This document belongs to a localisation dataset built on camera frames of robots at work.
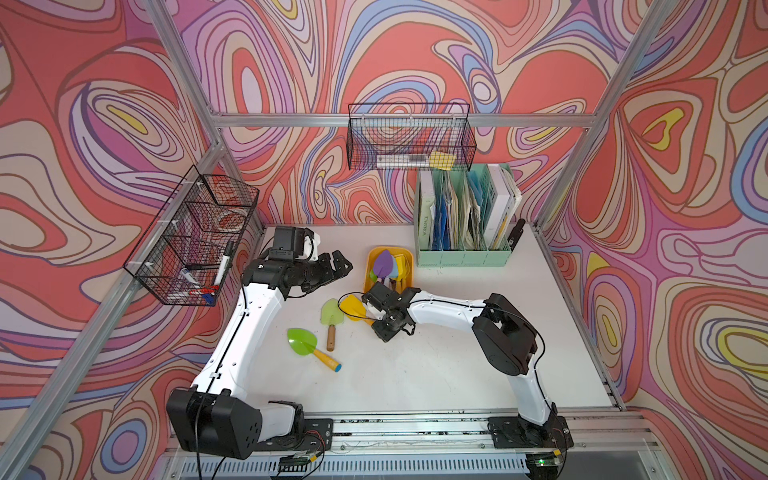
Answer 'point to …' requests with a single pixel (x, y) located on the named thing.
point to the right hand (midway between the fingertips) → (387, 336)
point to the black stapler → (515, 234)
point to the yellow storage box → (372, 255)
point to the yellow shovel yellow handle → (402, 272)
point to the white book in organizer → (503, 210)
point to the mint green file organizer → (463, 217)
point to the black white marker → (225, 261)
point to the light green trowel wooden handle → (331, 315)
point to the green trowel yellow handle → (304, 343)
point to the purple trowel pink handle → (383, 265)
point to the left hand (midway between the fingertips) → (342, 270)
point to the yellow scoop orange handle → (354, 306)
